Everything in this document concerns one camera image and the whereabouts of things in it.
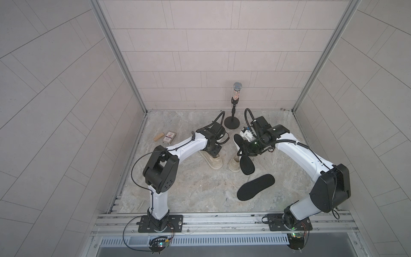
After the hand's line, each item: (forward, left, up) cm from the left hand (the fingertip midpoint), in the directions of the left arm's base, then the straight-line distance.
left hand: (215, 149), depth 92 cm
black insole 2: (-21, -17, -4) cm, 28 cm away
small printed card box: (+9, +29, -3) cm, 31 cm away
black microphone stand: (+22, -12, -1) cm, 25 cm away
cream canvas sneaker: (-10, 0, +1) cm, 10 cm away
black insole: (-14, -14, +12) cm, 23 cm away
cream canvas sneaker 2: (-11, -10, +2) cm, 15 cm away
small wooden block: (+11, +35, -4) cm, 37 cm away
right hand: (-8, -11, +10) cm, 17 cm away
